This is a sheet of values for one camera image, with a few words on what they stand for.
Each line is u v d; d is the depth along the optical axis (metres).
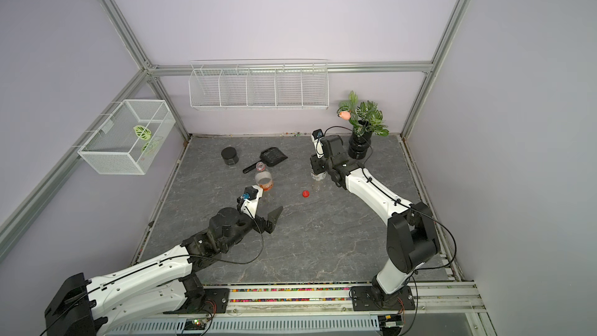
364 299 0.74
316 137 0.77
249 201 0.63
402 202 0.48
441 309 0.73
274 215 0.69
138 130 0.79
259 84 1.02
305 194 0.99
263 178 0.90
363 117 0.88
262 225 0.66
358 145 1.04
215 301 0.74
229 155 1.08
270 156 1.08
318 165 0.79
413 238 0.45
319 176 0.91
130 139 0.83
